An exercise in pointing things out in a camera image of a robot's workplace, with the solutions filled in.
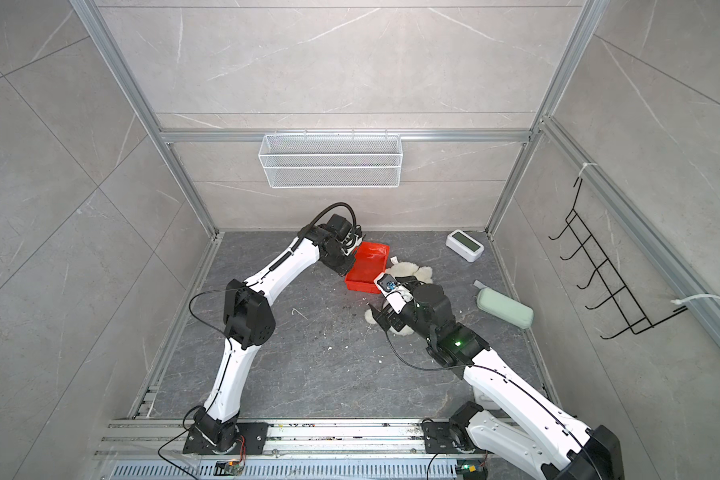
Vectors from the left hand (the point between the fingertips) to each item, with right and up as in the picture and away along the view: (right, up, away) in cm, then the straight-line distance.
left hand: (347, 260), depth 96 cm
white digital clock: (+44, +5, +15) cm, 46 cm away
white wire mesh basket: (-6, +35, +6) cm, 36 cm away
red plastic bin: (+8, 0, +12) cm, 14 cm away
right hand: (+11, -7, -21) cm, 24 cm away
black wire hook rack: (+61, -11, -36) cm, 72 cm away
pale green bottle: (+51, -15, 0) cm, 53 cm away
